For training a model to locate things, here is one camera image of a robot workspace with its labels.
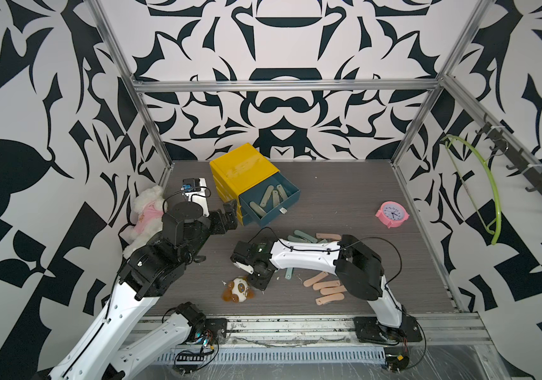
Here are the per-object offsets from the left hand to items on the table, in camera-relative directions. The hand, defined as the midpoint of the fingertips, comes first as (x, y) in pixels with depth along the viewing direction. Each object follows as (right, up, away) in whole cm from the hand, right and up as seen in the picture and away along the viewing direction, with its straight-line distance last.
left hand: (217, 198), depth 64 cm
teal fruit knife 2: (+28, -16, +30) cm, 44 cm away
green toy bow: (+77, -11, +3) cm, 78 cm away
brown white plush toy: (+3, -31, +15) cm, 35 cm away
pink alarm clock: (+64, -9, +35) cm, 74 cm away
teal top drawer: (+16, -3, +23) cm, 28 cm away
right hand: (+9, -29, +21) cm, 37 cm away
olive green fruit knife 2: (+18, +1, +25) cm, 31 cm away
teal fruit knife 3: (+21, -28, +21) cm, 41 cm away
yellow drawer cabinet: (+4, +8, +16) cm, 18 cm away
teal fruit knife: (+23, -17, +30) cm, 42 cm away
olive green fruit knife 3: (+9, -5, +21) cm, 23 cm away
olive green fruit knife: (+13, 0, +23) cm, 26 cm away
